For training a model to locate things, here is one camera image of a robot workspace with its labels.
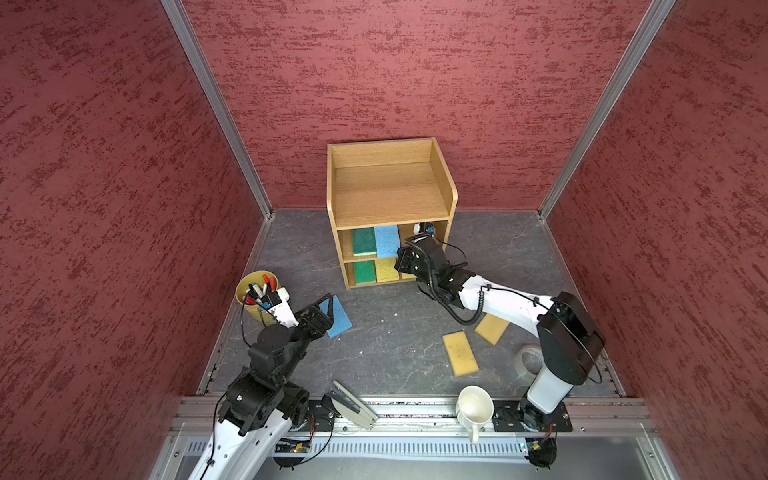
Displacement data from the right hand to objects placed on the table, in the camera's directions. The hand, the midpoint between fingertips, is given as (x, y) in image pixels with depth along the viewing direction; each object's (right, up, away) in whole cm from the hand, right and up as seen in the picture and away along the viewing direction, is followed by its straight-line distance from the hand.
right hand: (395, 255), depth 86 cm
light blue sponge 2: (-2, +5, +1) cm, 5 cm away
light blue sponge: (-17, -20, +4) cm, 27 cm away
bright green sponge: (-10, -6, +12) cm, 17 cm away
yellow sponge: (+19, -28, -3) cm, 34 cm away
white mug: (+21, -40, -9) cm, 46 cm away
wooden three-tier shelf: (-4, +18, -4) cm, 19 cm away
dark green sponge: (-9, +4, +1) cm, 10 cm away
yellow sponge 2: (+30, -23, +3) cm, 37 cm away
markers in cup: (-41, -11, 0) cm, 43 cm away
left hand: (-17, -12, -14) cm, 25 cm away
